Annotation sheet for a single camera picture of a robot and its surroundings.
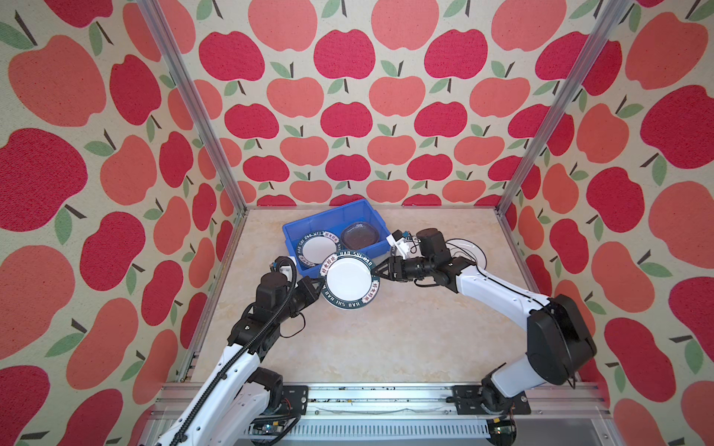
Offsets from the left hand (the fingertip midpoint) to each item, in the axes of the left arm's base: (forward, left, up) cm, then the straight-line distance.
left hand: (330, 283), depth 75 cm
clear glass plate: (+30, -8, -16) cm, 35 cm away
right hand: (+5, -14, -3) cm, 16 cm away
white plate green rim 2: (+2, -5, -3) cm, 6 cm away
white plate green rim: (+27, +9, -18) cm, 34 cm away
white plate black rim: (+27, -51, -20) cm, 61 cm away
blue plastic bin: (+38, +2, -16) cm, 41 cm away
